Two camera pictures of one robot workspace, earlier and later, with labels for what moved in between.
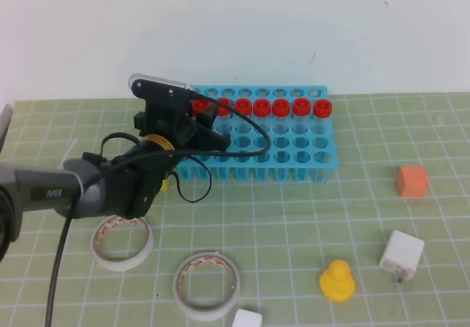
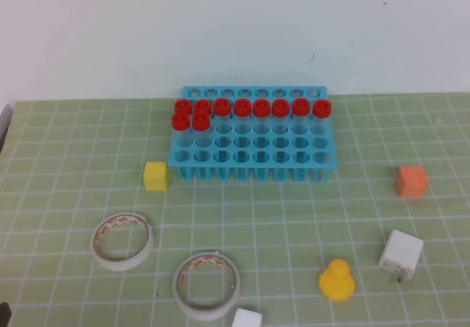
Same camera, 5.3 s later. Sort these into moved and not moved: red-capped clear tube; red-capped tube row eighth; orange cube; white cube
Moved: red-capped clear tube
Not moved: white cube; red-capped tube row eighth; orange cube
